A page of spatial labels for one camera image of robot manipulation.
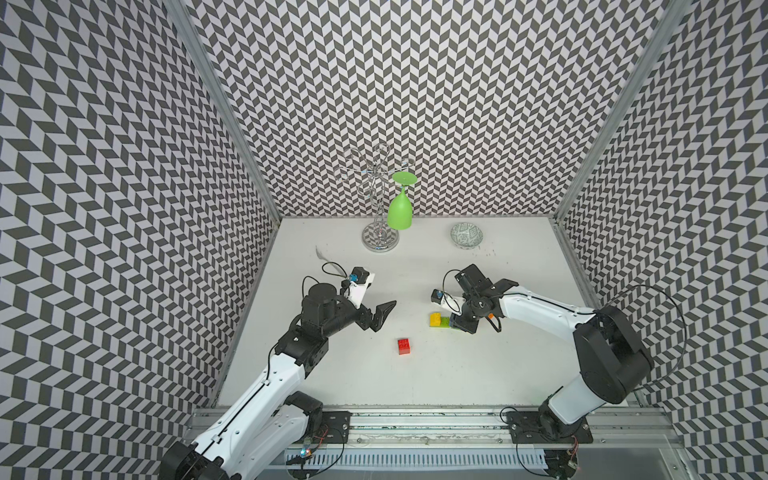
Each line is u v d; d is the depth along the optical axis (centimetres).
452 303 79
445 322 89
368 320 66
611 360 45
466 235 112
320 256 110
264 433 54
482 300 65
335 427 72
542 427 66
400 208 89
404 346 83
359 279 63
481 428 74
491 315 65
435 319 88
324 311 58
